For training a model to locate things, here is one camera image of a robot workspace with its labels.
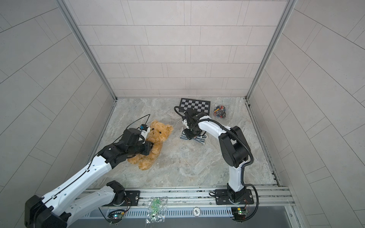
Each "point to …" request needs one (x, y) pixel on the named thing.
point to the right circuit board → (239, 213)
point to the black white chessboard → (199, 106)
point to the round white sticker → (196, 211)
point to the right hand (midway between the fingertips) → (188, 136)
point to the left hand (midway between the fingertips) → (157, 143)
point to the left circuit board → (115, 216)
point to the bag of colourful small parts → (219, 111)
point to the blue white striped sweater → (200, 138)
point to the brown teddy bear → (158, 132)
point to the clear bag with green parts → (156, 210)
